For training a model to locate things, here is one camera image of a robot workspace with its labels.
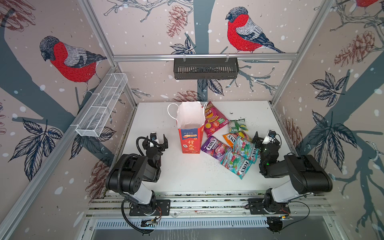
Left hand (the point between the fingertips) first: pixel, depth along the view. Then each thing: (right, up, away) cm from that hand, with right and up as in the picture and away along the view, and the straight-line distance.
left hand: (154, 135), depth 87 cm
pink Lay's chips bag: (+38, +9, +16) cm, 42 cm away
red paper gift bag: (+21, +9, +13) cm, 27 cm away
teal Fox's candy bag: (+56, -9, +2) cm, 56 cm away
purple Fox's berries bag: (+37, -9, +5) cm, 38 cm away
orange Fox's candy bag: (+48, -3, +10) cm, 49 cm away
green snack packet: (+53, +5, +13) cm, 54 cm away
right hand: (+67, 0, +1) cm, 67 cm away
